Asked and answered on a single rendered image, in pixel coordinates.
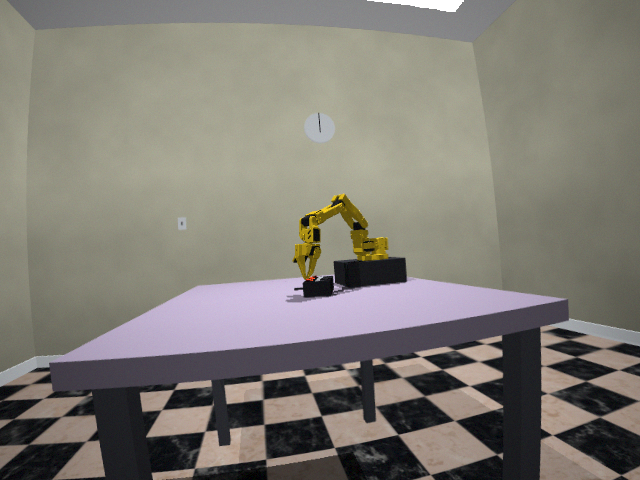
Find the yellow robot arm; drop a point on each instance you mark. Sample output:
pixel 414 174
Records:
pixel 348 211

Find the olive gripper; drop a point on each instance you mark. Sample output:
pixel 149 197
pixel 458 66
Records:
pixel 304 251

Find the black power strip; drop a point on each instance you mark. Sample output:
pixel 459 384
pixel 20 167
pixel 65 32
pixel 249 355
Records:
pixel 317 286

